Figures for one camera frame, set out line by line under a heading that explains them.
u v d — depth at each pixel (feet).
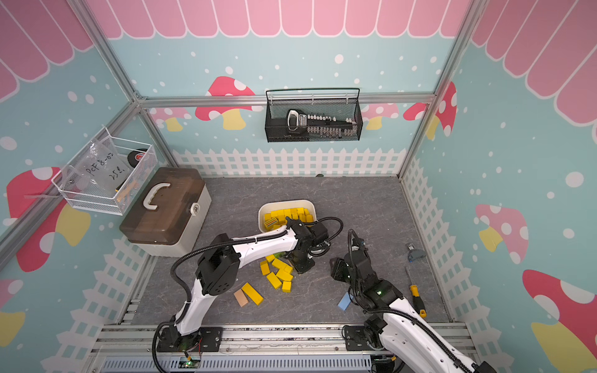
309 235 2.17
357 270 1.94
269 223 3.27
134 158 2.64
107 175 2.32
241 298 2.69
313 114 3.01
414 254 3.01
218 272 1.73
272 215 3.35
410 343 1.61
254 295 2.73
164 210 2.96
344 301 2.67
